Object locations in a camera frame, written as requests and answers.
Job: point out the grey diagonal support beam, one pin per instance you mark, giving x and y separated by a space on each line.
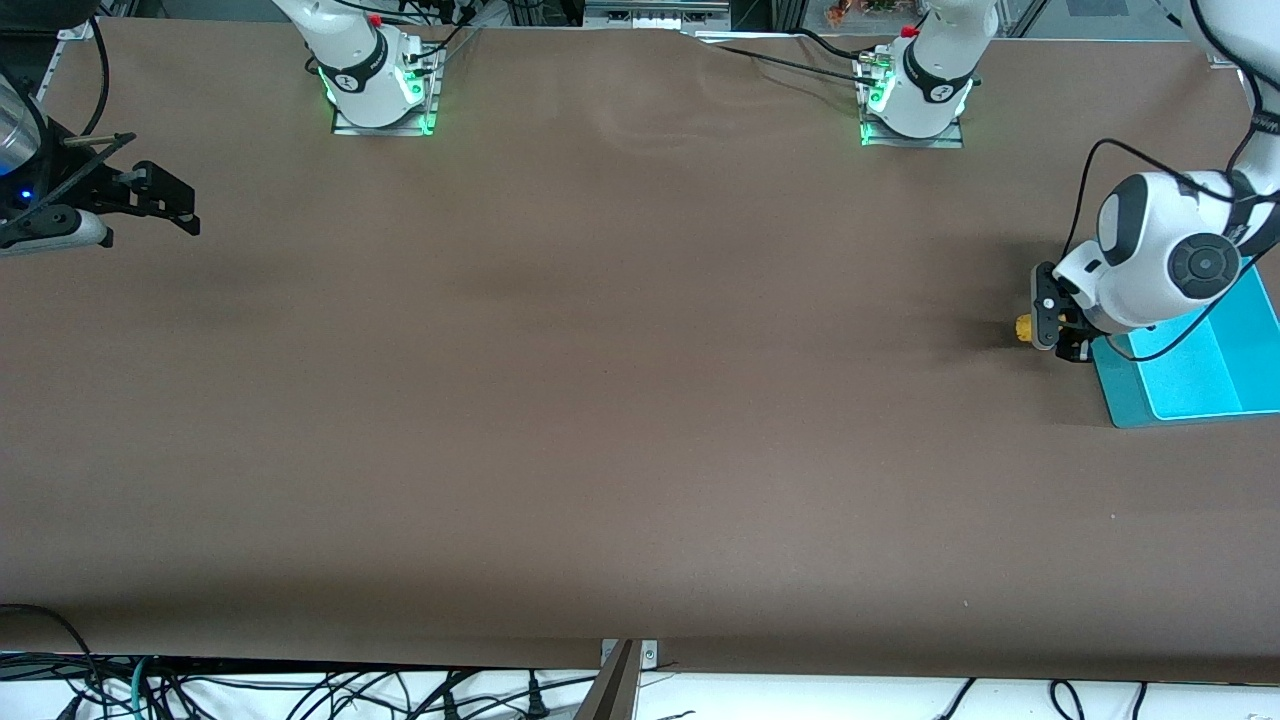
612 695

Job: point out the small silver table bracket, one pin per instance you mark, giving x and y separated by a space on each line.
650 655

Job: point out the white corner bracket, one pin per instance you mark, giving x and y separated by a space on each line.
1222 55
78 25

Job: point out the white Franka right robot arm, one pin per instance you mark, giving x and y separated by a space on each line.
360 70

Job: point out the grey metal frame unit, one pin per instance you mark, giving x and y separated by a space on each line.
655 12

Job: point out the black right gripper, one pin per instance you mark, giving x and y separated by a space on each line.
103 190

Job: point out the yellow beetle toy car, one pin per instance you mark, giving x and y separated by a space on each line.
1025 328

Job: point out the teal storage box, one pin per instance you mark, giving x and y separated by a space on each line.
1200 390

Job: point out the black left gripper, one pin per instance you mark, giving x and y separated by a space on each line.
1073 349

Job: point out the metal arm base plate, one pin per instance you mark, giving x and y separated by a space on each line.
910 143
385 131

